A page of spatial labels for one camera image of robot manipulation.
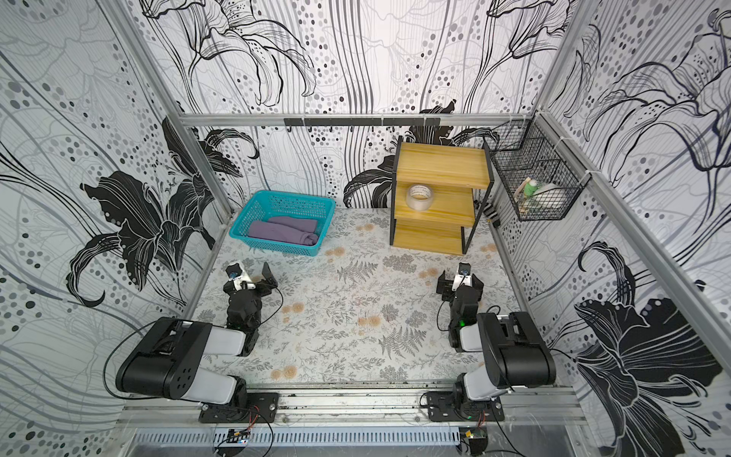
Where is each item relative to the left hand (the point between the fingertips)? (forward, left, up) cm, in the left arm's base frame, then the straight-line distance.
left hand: (258, 270), depth 89 cm
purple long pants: (+18, -5, -1) cm, 19 cm away
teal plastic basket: (+34, +10, -5) cm, 36 cm away
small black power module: (-41, -65, -9) cm, 77 cm away
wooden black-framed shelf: (+20, -60, +25) cm, 68 cm away
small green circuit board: (-43, -3, -12) cm, 45 cm away
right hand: (+3, -66, 0) cm, 67 cm away
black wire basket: (+26, -88, +21) cm, 94 cm away
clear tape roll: (+28, -53, +8) cm, 60 cm away
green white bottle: (+15, -81, +25) cm, 86 cm away
